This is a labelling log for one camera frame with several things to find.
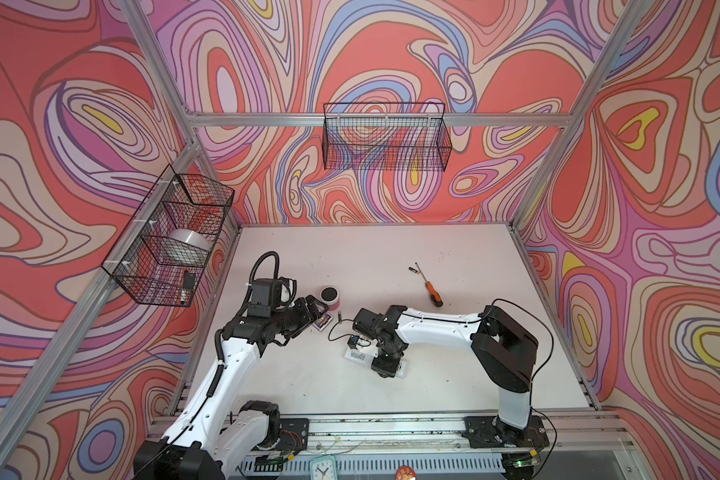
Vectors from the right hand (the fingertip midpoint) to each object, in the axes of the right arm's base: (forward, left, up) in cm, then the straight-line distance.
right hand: (392, 369), depth 85 cm
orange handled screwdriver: (+22, -16, +3) cm, 27 cm away
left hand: (+10, +18, +17) cm, 27 cm away
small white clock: (-23, +18, +3) cm, 29 cm away
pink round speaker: (+21, +18, +6) cm, 29 cm away
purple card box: (+14, +20, +2) cm, 25 cm away
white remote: (+1, +7, +5) cm, 9 cm away
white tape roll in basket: (+19, +50, +35) cm, 64 cm away
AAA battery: (+34, -11, +2) cm, 35 cm away
